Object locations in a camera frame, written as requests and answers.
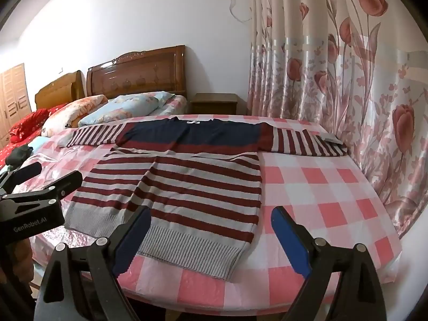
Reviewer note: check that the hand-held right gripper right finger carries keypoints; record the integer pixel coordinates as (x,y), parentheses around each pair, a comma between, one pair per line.
(291,237)

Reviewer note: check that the small wooden headboard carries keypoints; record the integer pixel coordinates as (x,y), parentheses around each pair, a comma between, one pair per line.
(57,92)

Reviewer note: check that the large carved wooden headboard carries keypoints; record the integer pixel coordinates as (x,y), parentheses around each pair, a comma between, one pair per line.
(140,70)

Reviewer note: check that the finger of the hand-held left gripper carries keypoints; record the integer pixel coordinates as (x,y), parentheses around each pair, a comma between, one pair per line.
(63,181)
(21,172)

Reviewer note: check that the striped knit sweater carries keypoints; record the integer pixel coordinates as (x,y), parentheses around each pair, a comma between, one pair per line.
(187,180)

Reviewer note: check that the wooden nightstand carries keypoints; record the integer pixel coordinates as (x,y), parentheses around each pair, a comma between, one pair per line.
(214,105)

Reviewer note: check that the orange floral pillow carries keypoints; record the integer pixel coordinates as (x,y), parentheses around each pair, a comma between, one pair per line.
(73,110)

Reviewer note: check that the wooden wardrobe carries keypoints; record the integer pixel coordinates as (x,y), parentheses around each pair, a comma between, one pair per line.
(15,93)

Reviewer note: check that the light blue floral pillow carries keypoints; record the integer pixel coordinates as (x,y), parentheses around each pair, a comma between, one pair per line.
(133,105)

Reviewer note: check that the pink white checkered sheet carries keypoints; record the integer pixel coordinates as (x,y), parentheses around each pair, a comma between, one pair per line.
(317,187)

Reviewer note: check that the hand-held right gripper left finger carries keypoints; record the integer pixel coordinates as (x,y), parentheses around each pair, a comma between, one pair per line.
(133,237)

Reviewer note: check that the red blanket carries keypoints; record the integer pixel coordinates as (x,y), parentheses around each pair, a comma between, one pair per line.
(30,122)

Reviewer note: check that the floral tulip curtain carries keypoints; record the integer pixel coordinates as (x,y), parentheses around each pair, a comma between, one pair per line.
(334,73)

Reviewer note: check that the dark cloth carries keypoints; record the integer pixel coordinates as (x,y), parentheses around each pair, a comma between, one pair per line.
(18,153)

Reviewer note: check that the grey garment tag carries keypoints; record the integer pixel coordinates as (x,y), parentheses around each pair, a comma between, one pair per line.
(329,137)

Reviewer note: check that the person's left hand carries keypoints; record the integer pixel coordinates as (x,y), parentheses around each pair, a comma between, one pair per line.
(22,257)

